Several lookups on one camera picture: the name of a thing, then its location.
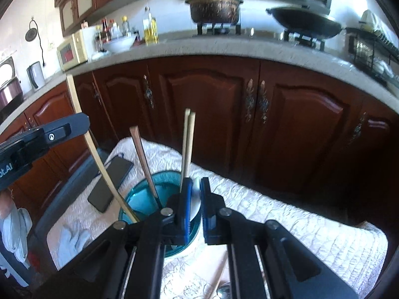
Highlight yellow cooking oil bottle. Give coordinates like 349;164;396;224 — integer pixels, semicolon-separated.
143;6;159;45

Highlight floral utensil holder teal rim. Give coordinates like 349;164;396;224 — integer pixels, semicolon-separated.
118;171;201;258

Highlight rice cooker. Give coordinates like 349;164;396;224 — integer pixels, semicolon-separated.
0;57;24;109

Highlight cream small oven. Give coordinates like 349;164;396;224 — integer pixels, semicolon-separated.
57;31;89;72

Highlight white quilted tablecloth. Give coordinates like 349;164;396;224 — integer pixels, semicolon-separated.
47;136;390;299

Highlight dark speckled cooking pot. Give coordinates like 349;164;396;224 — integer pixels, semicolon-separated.
185;0;244;25

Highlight person's left hand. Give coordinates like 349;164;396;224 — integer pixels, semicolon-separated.
0;190;33;264

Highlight black dish rack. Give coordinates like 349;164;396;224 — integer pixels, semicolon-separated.
346;26;399;88

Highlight brown wooden chopstick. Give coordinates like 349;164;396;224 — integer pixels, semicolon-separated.
129;126;163;210

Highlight black smartphone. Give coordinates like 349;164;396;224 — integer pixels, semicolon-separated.
88;156;134;214

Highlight white bowl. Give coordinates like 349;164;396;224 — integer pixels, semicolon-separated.
102;34;137;53

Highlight dark grey chair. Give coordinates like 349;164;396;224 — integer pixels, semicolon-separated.
33;148;109;275

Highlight white ceramic spoon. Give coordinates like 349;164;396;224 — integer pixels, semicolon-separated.
191;177;202;222

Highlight dark wooden lower cabinets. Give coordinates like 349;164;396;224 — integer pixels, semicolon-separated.
0;57;399;234

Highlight black wok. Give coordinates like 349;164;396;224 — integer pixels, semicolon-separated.
266;5;346;39

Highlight gas stove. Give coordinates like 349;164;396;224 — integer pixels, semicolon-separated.
196;22;326;52

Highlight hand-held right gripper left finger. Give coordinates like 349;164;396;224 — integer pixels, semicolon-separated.
33;177;193;299

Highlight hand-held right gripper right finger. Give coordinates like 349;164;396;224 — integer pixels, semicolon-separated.
199;177;359;299

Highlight speckled stone countertop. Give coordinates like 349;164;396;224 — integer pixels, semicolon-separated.
0;31;399;131

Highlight white electric kettle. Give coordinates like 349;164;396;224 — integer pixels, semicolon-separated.
26;61;46;90

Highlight white glove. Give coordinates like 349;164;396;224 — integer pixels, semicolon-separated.
58;220;92;260

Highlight black round wall hanger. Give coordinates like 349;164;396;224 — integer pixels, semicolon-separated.
25;19;47;66

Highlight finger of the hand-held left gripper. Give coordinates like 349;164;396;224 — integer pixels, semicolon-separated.
29;113;91;154

